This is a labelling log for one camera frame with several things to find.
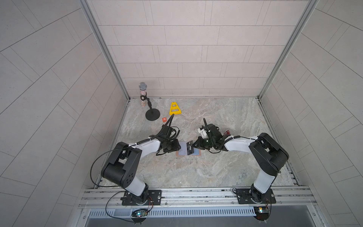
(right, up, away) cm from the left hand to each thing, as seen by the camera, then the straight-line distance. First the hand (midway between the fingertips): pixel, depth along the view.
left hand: (183, 145), depth 90 cm
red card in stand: (+29, +8, 0) cm, 30 cm away
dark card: (+5, 0, -3) cm, 6 cm away
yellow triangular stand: (-7, +24, +19) cm, 31 cm away
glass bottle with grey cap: (-24, +37, -5) cm, 44 cm away
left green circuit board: (-19, -26, -25) cm, 41 cm away
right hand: (+5, 0, -3) cm, 6 cm away
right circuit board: (+39, -27, -22) cm, 52 cm away
